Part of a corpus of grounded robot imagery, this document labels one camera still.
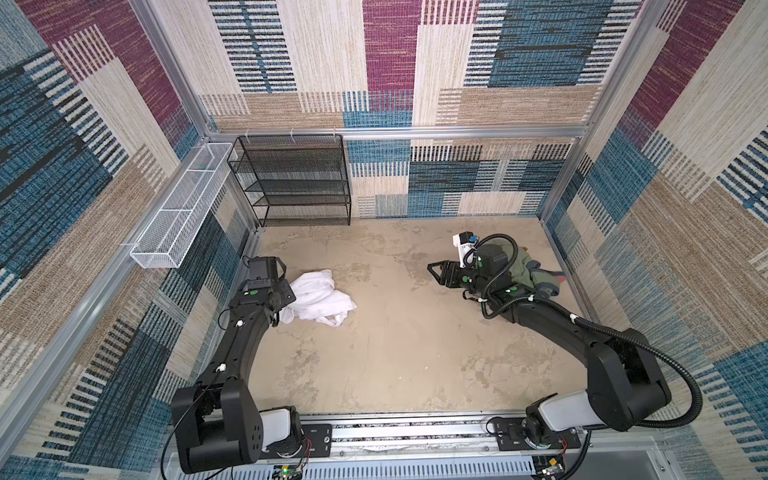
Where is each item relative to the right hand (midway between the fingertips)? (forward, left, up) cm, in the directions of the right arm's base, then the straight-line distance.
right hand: (435, 270), depth 85 cm
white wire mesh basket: (+10, +65, +17) cm, 68 cm away
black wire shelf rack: (+40, +45, +2) cm, 60 cm away
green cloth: (+3, -28, -7) cm, 29 cm away
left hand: (-3, +44, -3) cm, 44 cm away
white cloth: (-2, +35, -10) cm, 36 cm away
